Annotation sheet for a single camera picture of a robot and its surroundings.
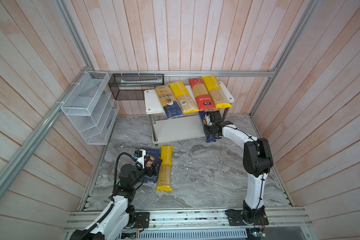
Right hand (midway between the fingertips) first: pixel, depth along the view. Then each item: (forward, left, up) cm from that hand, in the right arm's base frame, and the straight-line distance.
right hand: (207, 128), depth 101 cm
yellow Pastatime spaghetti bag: (-33, +27, -5) cm, 43 cm away
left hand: (-28, +32, +4) cm, 43 cm away
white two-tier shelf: (+8, +12, -6) cm, 16 cm away
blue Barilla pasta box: (-22, +36, -2) cm, 42 cm away
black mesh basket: (+22, +54, +18) cm, 61 cm away
